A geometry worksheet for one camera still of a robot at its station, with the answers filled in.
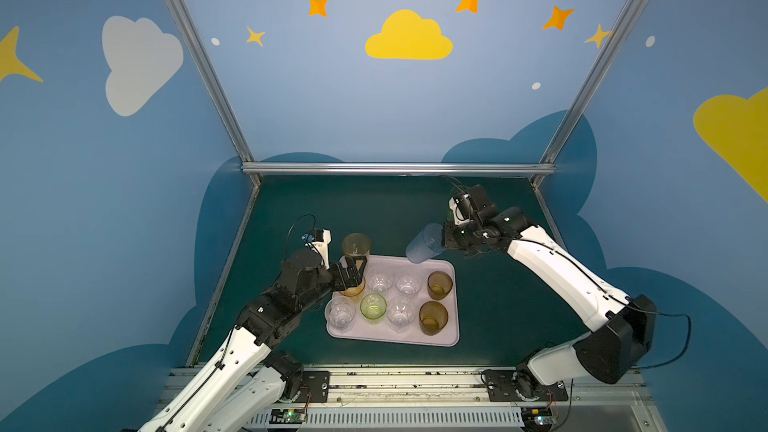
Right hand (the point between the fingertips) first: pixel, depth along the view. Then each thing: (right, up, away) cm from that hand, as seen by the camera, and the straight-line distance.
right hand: (444, 235), depth 80 cm
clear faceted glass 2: (-18, -14, +9) cm, 24 cm away
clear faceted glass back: (-9, -15, +8) cm, 19 cm away
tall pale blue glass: (-5, -3, +2) cm, 6 cm away
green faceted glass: (-20, -22, +6) cm, 30 cm away
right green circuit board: (+21, -43, -9) cm, 49 cm away
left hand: (-23, -6, -8) cm, 25 cm away
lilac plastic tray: (-17, -28, +4) cm, 33 cm away
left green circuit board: (-40, -43, -9) cm, 60 cm away
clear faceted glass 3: (-11, -23, +6) cm, 26 cm away
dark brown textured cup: (-2, -24, +5) cm, 25 cm away
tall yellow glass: (-25, -4, +9) cm, 27 cm away
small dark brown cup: (+1, -16, +10) cm, 19 cm away
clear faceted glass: (-30, -23, +6) cm, 38 cm away
